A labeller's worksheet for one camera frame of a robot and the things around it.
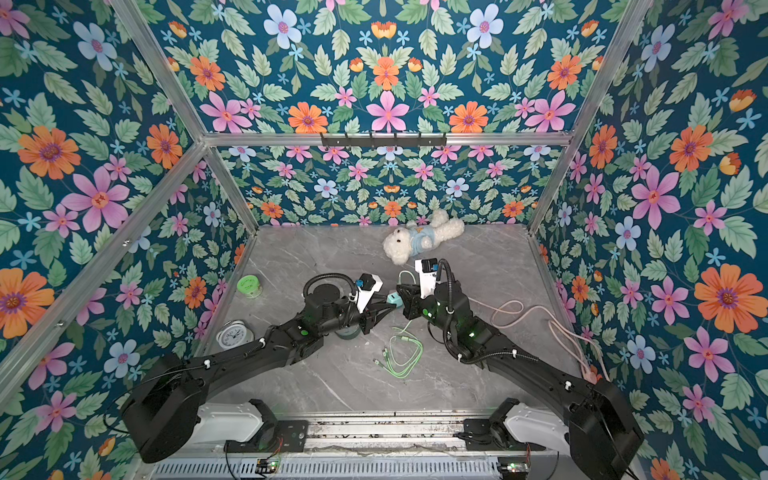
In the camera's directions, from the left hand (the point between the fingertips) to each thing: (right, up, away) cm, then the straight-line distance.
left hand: (394, 301), depth 75 cm
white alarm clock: (-49, -12, +13) cm, 52 cm away
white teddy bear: (+1, +16, +29) cm, 33 cm away
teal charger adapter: (0, +1, -1) cm, 1 cm away
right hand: (+3, +5, +1) cm, 6 cm away
